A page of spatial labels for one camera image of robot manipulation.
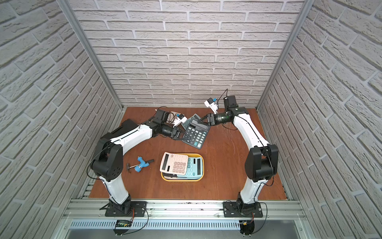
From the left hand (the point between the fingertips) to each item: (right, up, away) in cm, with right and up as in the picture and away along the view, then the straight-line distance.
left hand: (185, 133), depth 79 cm
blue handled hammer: (-27, -19, +7) cm, 33 cm away
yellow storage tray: (+2, -14, +9) cm, 17 cm away
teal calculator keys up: (0, +5, +1) cm, 5 cm away
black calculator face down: (+6, 0, -1) cm, 6 cm away
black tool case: (-44, +4, +24) cm, 50 cm away
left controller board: (-31, -44, -6) cm, 55 cm away
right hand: (+10, +6, +1) cm, 12 cm away
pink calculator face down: (-6, -17, +2) cm, 18 cm away
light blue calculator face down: (+5, -20, +3) cm, 21 cm away
